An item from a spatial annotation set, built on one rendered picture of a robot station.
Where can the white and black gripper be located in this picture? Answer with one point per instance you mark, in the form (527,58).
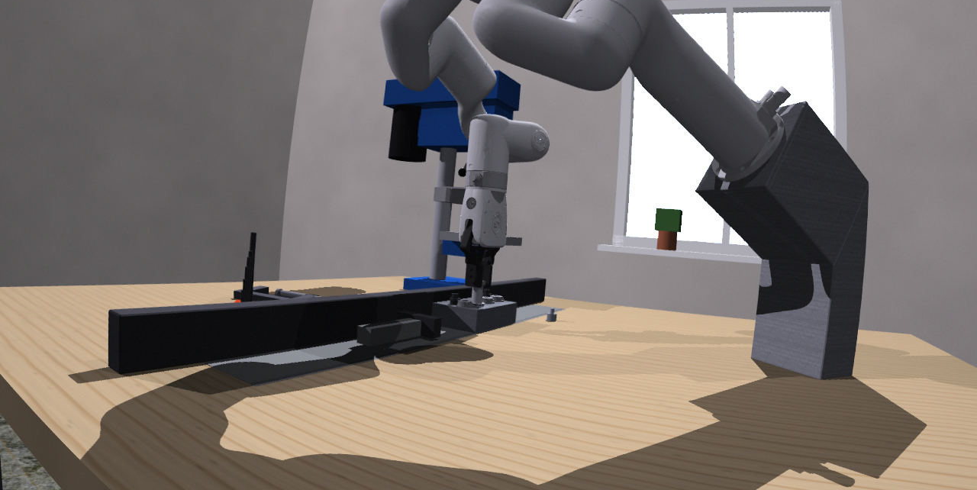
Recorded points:
(483,216)

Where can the dark grey rectangular bar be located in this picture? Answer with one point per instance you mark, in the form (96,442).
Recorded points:
(409,325)

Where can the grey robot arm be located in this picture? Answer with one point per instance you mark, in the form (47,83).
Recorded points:
(591,49)

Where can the grey c-clamp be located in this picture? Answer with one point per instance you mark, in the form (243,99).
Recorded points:
(279,294)

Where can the long black rectangular bar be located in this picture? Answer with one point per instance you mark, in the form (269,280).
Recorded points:
(141,339)

